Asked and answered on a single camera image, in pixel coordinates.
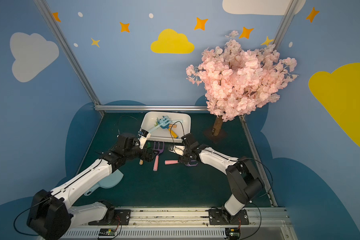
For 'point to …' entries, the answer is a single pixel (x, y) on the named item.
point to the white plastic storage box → (149, 119)
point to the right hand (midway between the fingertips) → (185, 147)
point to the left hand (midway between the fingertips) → (153, 146)
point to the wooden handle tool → (174, 126)
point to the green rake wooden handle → (141, 162)
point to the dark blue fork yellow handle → (167, 127)
